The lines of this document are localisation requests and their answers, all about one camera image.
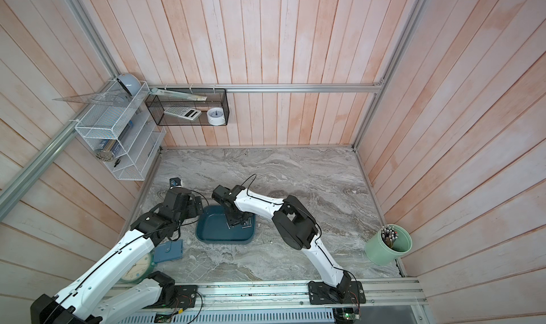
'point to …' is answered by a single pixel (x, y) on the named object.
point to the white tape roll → (216, 116)
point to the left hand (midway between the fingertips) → (188, 204)
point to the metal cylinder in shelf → (106, 155)
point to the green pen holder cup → (392, 241)
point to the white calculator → (185, 113)
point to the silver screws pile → (248, 224)
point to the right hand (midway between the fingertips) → (238, 219)
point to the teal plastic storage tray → (212, 227)
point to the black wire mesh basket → (189, 106)
